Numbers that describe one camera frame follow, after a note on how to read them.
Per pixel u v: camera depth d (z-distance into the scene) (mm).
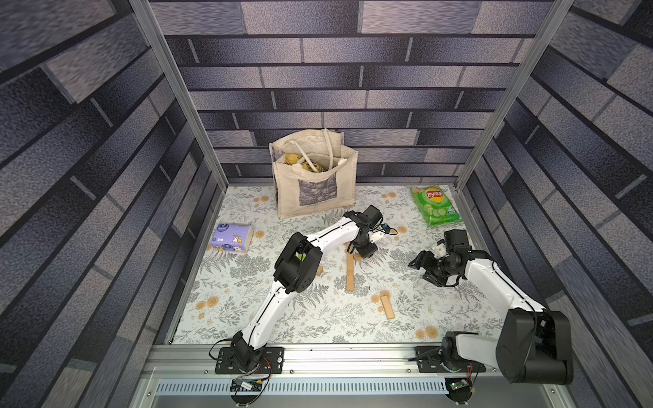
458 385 730
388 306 843
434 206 1048
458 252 635
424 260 774
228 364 725
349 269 926
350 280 898
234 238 948
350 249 833
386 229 897
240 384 708
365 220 762
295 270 600
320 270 912
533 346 406
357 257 934
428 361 726
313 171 919
